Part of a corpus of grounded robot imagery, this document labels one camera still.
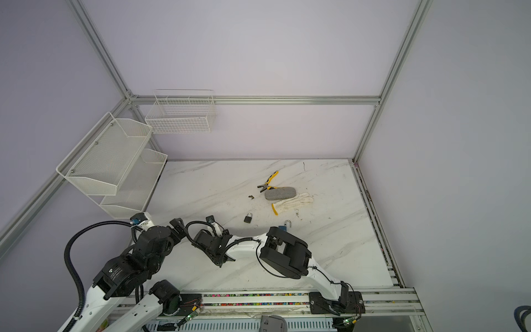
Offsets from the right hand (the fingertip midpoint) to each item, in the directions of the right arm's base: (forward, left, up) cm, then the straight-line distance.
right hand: (212, 238), depth 90 cm
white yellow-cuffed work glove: (+17, -30, -1) cm, 35 cm away
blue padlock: (+6, -33, -1) cm, 33 cm away
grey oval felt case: (+23, -30, +3) cm, 38 cm away
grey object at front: (-30, -28, 0) cm, 41 cm away
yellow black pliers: (+29, -23, +1) cm, 37 cm away
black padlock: (+10, -15, 0) cm, 18 cm away
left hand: (-6, +8, +21) cm, 23 cm away
